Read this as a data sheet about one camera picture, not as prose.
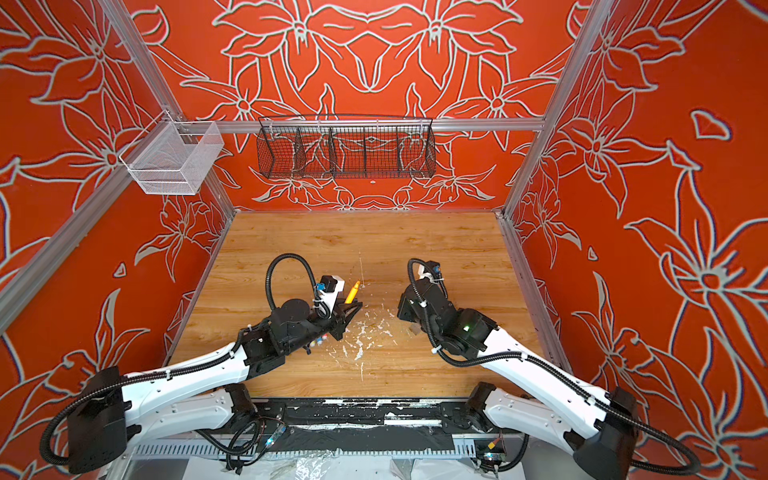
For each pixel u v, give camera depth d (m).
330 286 0.62
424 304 0.51
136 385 0.44
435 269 0.64
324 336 0.65
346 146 0.99
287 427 0.72
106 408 0.41
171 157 0.92
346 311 0.69
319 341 0.64
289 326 0.56
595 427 0.39
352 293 0.70
